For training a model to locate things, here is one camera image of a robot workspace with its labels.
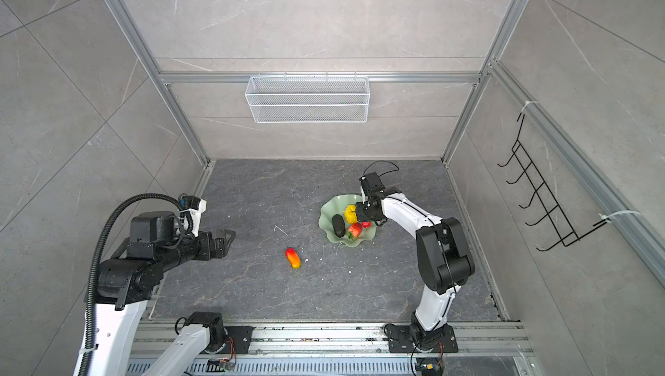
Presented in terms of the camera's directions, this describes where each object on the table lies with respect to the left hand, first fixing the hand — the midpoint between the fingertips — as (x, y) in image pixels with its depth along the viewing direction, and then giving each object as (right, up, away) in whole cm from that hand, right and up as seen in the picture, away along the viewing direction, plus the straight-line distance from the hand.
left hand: (220, 230), depth 67 cm
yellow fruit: (+36, +1, +28) cm, 46 cm away
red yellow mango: (+16, -13, +20) cm, 29 cm away
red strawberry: (+37, -5, +26) cm, 46 cm away
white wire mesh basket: (+19, +46, +34) cm, 60 cm away
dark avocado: (+31, -4, +28) cm, 42 cm away
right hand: (+42, +1, +28) cm, 50 cm away
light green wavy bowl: (+30, +3, +33) cm, 45 cm away
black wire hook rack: (+86, +8, +1) cm, 87 cm away
